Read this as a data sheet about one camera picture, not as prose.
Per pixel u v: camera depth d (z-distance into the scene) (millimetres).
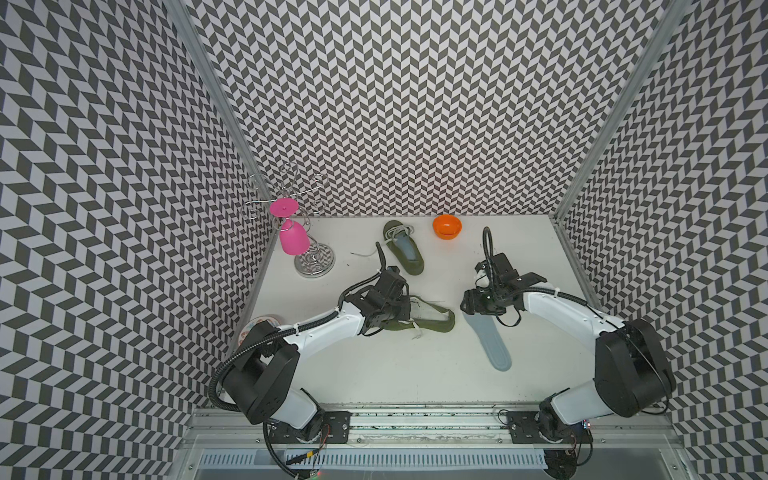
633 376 426
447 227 1125
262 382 424
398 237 1019
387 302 667
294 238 887
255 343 426
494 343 867
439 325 869
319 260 1048
